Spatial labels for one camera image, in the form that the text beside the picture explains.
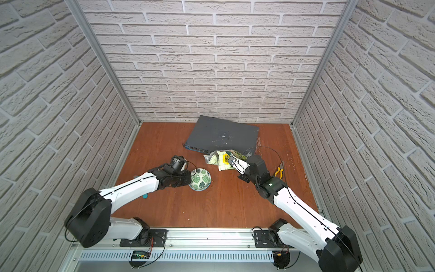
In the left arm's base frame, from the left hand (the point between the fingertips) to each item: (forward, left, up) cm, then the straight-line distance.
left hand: (191, 174), depth 87 cm
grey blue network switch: (+30, -9, -2) cm, 32 cm away
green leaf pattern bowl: (-1, -5, -4) cm, 6 cm away
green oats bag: (-3, -15, +21) cm, 26 cm away
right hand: (+1, -24, +12) cm, 27 cm away
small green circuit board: (-34, +19, -8) cm, 40 cm away
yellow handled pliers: (+5, -50, -3) cm, 51 cm away
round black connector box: (-36, -41, -4) cm, 55 cm away
